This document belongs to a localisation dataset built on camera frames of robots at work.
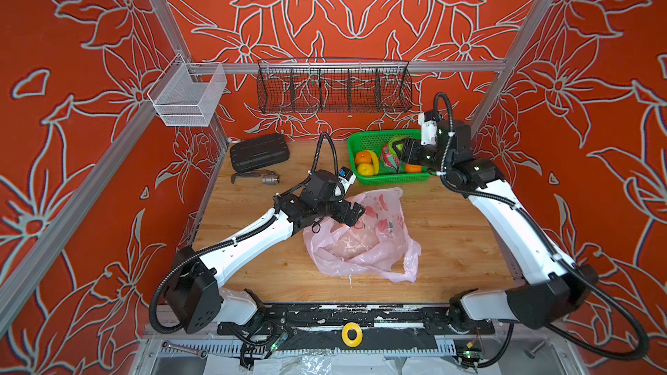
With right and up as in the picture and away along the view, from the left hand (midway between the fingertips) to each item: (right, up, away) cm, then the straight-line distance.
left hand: (353, 201), depth 77 cm
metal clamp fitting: (-33, +6, +26) cm, 42 cm away
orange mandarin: (+7, +14, +32) cm, 36 cm away
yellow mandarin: (+7, +9, +23) cm, 26 cm away
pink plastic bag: (+9, -14, +4) cm, 17 cm away
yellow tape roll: (-1, -37, -9) cm, 38 cm away
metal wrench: (-42, -40, -9) cm, 59 cm away
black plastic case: (-38, +17, +30) cm, 51 cm away
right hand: (+14, +18, -4) cm, 23 cm away
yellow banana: (+12, +13, +30) cm, 35 cm away
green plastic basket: (+12, +22, +39) cm, 46 cm away
